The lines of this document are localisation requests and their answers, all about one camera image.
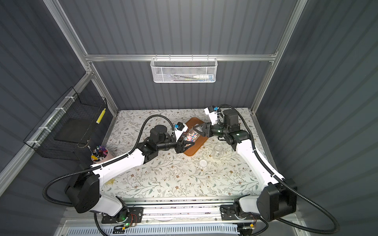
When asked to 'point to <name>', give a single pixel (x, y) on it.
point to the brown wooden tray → (191, 122)
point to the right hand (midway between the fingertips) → (199, 127)
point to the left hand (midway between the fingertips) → (193, 142)
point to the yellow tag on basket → (101, 116)
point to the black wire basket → (62, 132)
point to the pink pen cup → (100, 154)
